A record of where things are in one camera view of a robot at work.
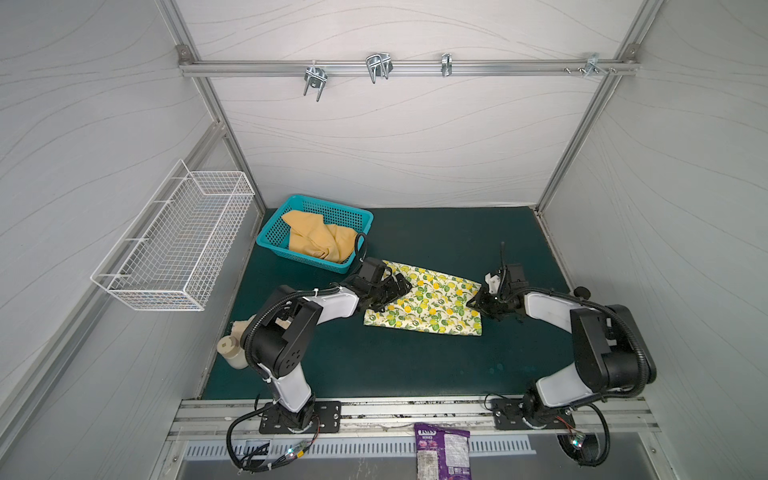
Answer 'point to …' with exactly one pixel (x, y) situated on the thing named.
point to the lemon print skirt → (435, 303)
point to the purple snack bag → (442, 454)
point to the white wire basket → (172, 254)
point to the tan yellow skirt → (310, 235)
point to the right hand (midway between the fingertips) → (474, 298)
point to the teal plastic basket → (274, 236)
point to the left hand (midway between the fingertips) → (408, 287)
